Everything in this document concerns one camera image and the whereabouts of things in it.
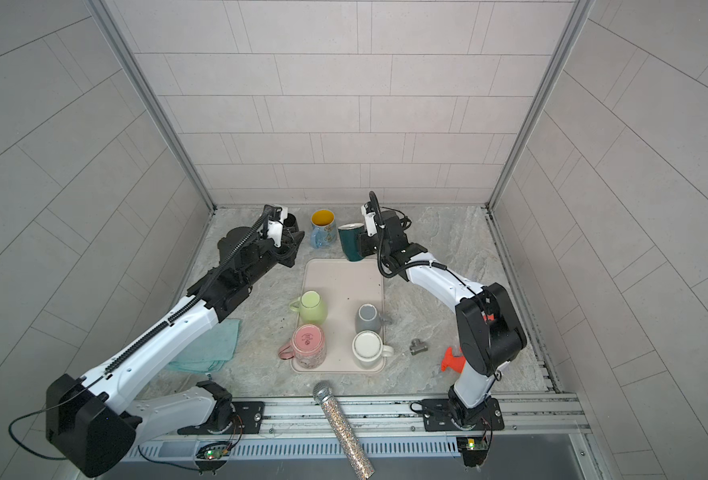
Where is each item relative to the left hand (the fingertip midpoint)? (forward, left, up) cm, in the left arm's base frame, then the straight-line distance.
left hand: (307, 228), depth 73 cm
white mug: (-22, -15, -21) cm, 35 cm away
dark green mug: (+10, -9, -15) cm, 20 cm away
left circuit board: (-44, +18, -23) cm, 53 cm away
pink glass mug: (-23, -1, -17) cm, 29 cm away
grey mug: (-15, -15, -19) cm, 29 cm away
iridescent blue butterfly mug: (+15, 0, -20) cm, 25 cm away
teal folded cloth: (-22, +27, -25) cm, 43 cm away
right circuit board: (-43, -40, -28) cm, 65 cm away
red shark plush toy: (-24, -40, -29) cm, 55 cm away
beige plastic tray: (-1, -8, -27) cm, 28 cm away
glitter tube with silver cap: (-42, -12, -24) cm, 50 cm away
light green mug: (-12, 0, -19) cm, 23 cm away
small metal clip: (-20, -29, -26) cm, 44 cm away
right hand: (+8, -12, -12) cm, 19 cm away
